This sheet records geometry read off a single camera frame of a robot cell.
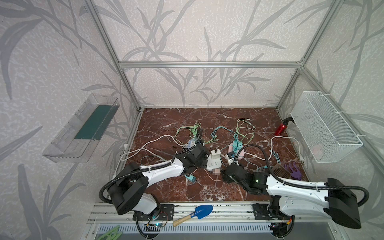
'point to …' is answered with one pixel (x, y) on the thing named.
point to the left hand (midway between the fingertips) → (207, 155)
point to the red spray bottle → (282, 128)
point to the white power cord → (144, 148)
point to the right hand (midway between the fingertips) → (225, 164)
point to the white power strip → (214, 160)
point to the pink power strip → (230, 149)
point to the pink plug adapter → (217, 172)
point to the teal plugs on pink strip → (237, 145)
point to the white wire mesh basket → (327, 137)
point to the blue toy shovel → (201, 211)
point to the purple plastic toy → (296, 174)
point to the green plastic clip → (113, 234)
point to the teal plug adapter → (191, 178)
